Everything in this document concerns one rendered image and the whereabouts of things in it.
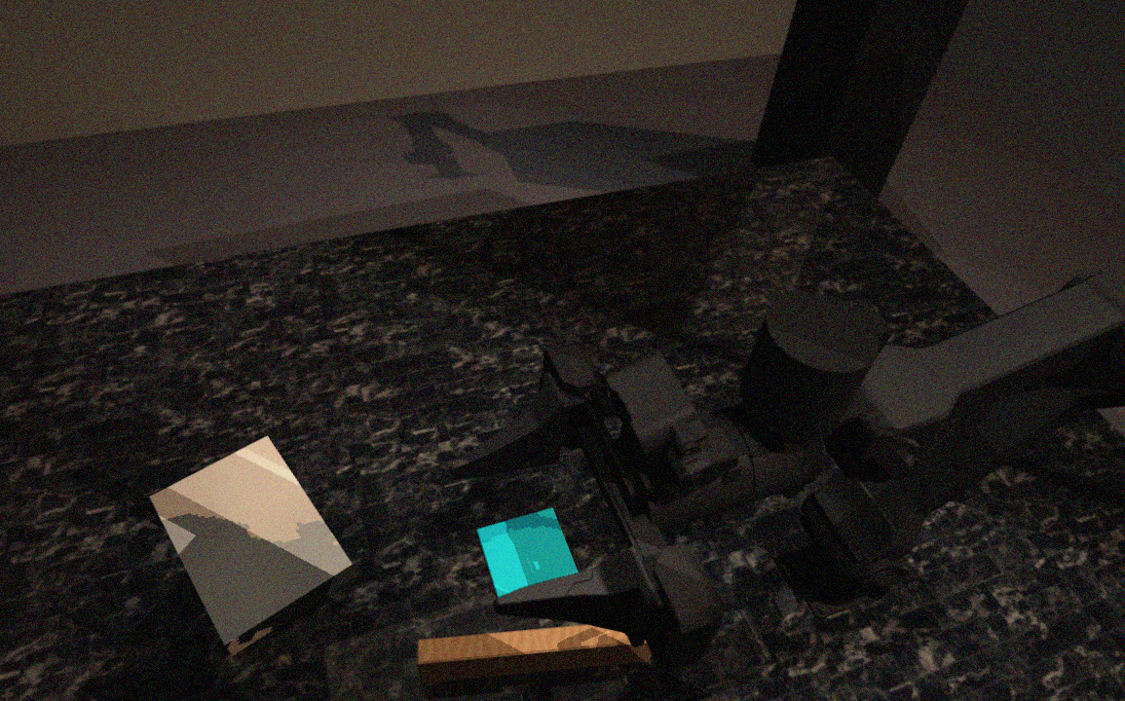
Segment wooden plank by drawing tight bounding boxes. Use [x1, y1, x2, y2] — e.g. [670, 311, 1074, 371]
[417, 624, 653, 683]

